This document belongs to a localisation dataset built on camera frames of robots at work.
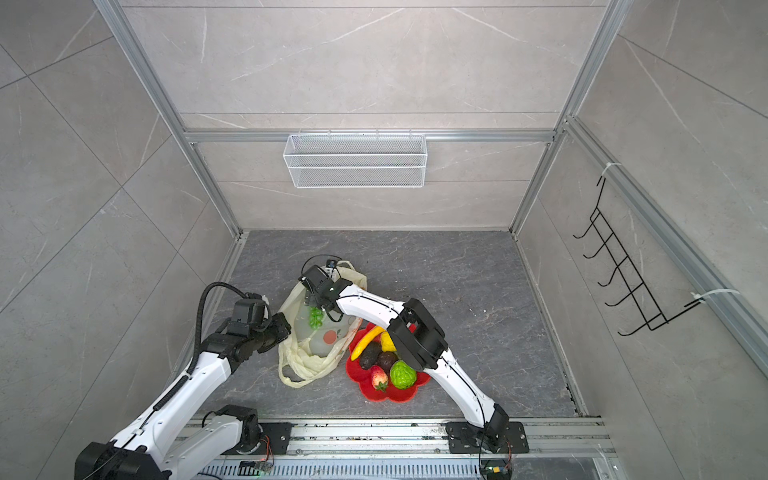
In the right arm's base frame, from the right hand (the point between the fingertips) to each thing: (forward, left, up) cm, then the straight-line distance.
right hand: (319, 294), depth 97 cm
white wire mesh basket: (+37, -13, +26) cm, 47 cm away
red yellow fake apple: (-28, -20, +1) cm, 34 cm away
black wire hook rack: (-19, -78, +27) cm, 85 cm away
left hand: (-12, +5, +7) cm, 15 cm away
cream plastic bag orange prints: (-21, +1, +3) cm, 21 cm away
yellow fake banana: (-17, -16, +3) cm, 24 cm away
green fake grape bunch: (-7, 0, -2) cm, 7 cm away
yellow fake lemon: (-17, -22, +1) cm, 28 cm away
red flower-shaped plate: (-27, -15, 0) cm, 31 cm away
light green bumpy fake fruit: (-27, -26, +2) cm, 38 cm away
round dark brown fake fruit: (-23, -22, +1) cm, 31 cm away
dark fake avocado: (-21, -17, +1) cm, 27 cm away
